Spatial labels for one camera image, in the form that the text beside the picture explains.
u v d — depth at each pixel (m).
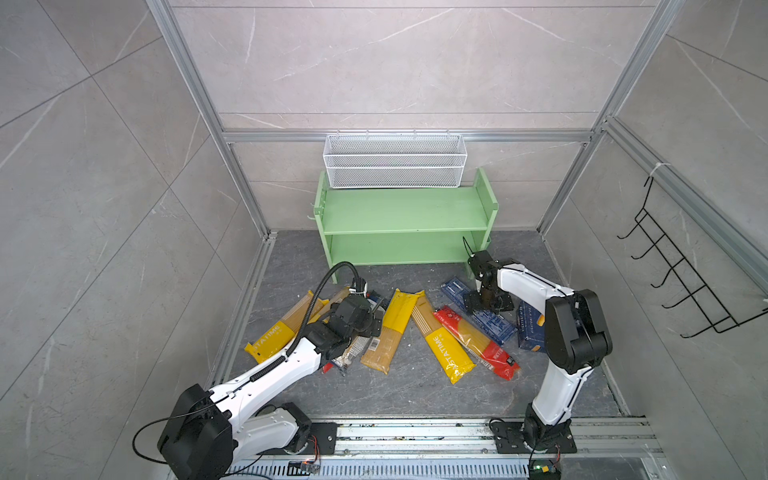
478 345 0.86
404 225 0.84
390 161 1.01
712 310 0.61
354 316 0.62
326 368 0.83
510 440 0.73
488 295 0.78
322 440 0.73
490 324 0.90
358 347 0.86
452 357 0.86
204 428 0.39
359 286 0.70
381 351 0.86
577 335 0.50
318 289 0.57
